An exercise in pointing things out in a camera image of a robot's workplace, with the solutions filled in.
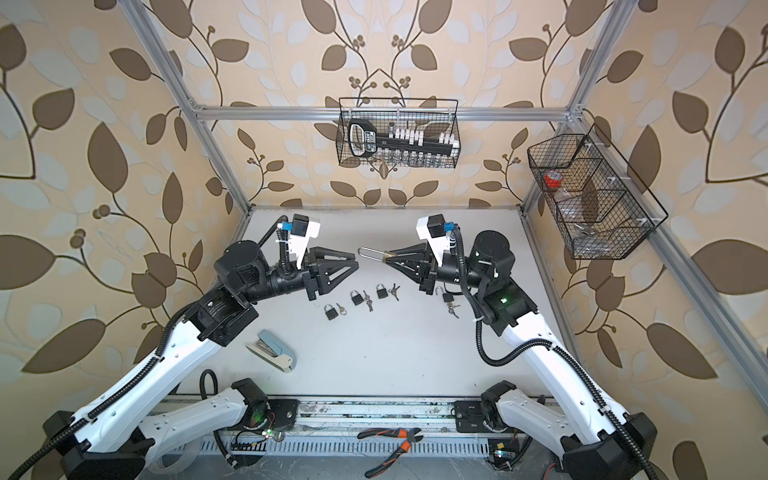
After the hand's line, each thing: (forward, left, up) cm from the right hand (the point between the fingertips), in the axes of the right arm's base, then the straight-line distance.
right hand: (390, 260), depth 58 cm
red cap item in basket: (+34, -48, -8) cm, 60 cm away
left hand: (-2, +6, +2) cm, 7 cm away
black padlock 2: (+8, +20, -39) cm, 44 cm away
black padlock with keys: (+13, +11, -39) cm, 42 cm away
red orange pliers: (-25, -3, -37) cm, 45 cm away
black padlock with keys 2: (+12, -18, -39) cm, 45 cm away
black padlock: (+15, +3, -38) cm, 41 cm away
